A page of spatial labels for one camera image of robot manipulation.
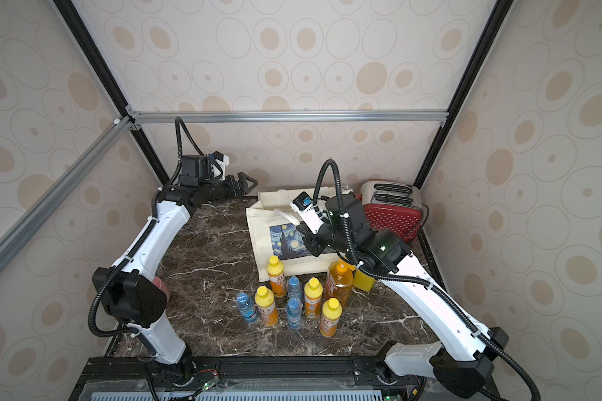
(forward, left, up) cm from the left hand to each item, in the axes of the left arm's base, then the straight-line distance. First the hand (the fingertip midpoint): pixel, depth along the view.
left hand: (256, 183), depth 78 cm
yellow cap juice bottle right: (-36, -23, -13) cm, 45 cm away
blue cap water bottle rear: (-27, -13, -19) cm, 35 cm away
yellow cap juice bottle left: (-33, -5, -13) cm, 36 cm away
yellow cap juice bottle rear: (-23, -7, -14) cm, 28 cm away
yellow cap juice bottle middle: (-31, -18, -13) cm, 38 cm away
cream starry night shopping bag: (-10, -5, -12) cm, 16 cm away
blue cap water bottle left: (-32, +1, -21) cm, 38 cm away
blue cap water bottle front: (-33, -13, -19) cm, 40 cm away
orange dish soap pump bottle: (-24, -27, -18) cm, 40 cm away
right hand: (-17, -17, +2) cm, 25 cm away
